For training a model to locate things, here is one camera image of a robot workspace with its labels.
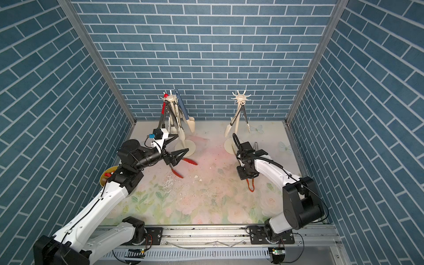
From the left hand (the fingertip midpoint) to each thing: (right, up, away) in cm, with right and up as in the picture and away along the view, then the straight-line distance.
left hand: (186, 144), depth 68 cm
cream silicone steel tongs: (-6, +12, +11) cm, 17 cm away
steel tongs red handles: (+29, -22, +15) cm, 39 cm away
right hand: (+28, -18, +21) cm, 39 cm away
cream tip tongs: (+18, +8, +18) cm, 27 cm away
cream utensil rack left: (-10, -2, +34) cm, 36 cm away
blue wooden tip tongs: (-2, +12, +19) cm, 23 cm away
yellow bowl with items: (-40, -15, +10) cm, 44 cm away
